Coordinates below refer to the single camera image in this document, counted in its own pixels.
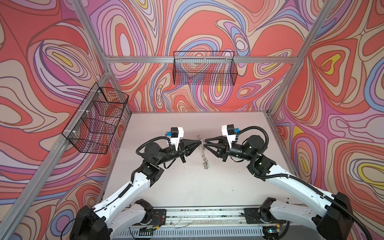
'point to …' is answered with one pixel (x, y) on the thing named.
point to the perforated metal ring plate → (202, 147)
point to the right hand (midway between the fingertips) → (205, 146)
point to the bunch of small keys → (206, 164)
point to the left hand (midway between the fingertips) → (201, 144)
